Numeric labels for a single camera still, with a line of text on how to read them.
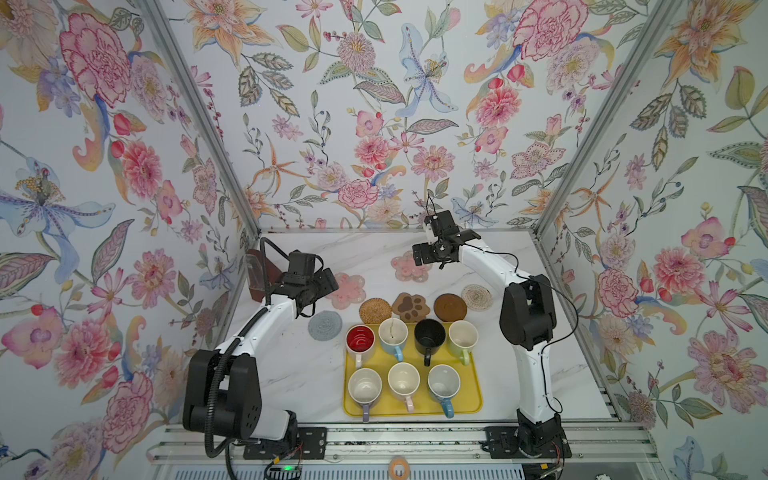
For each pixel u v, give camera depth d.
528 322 0.57
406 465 0.71
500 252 0.66
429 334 0.88
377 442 0.76
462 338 0.88
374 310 0.98
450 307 0.98
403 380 0.83
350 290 1.04
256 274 0.94
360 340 0.89
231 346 0.45
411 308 0.98
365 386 0.83
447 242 0.76
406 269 1.10
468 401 0.80
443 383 0.84
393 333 0.90
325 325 0.95
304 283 0.68
